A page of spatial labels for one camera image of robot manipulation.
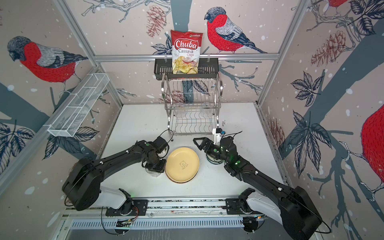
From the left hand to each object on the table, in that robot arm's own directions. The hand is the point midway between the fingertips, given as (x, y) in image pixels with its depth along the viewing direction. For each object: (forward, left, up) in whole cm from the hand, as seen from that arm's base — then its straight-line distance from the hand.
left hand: (162, 171), depth 81 cm
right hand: (+8, -18, +14) cm, 25 cm away
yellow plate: (+4, -11, -2) cm, 12 cm away
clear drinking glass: (-1, +5, -2) cm, 6 cm away
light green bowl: (+4, -29, +4) cm, 29 cm away
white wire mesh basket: (+15, +44, +26) cm, 53 cm away
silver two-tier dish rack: (+43, -17, +9) cm, 47 cm away
